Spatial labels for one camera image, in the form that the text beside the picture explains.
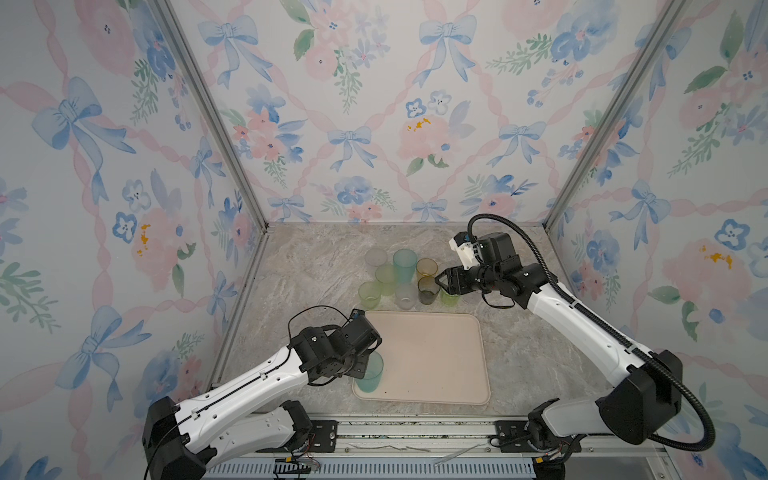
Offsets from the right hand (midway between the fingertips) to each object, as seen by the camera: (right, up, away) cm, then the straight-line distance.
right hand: (443, 275), depth 80 cm
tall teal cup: (-18, -23, -9) cm, 30 cm away
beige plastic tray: (-2, -26, +12) cm, 28 cm away
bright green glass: (+5, -9, +16) cm, 19 cm away
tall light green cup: (-15, -1, +18) cm, 24 cm away
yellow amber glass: (-2, +2, +20) cm, 20 cm away
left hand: (-22, -21, -5) cm, 30 cm away
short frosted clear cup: (-9, -8, +19) cm, 22 cm away
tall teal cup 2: (-9, +3, +19) cm, 22 cm away
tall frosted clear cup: (-19, +5, +22) cm, 29 cm away
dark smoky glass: (-1, -6, +19) cm, 20 cm away
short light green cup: (-21, -8, +19) cm, 29 cm away
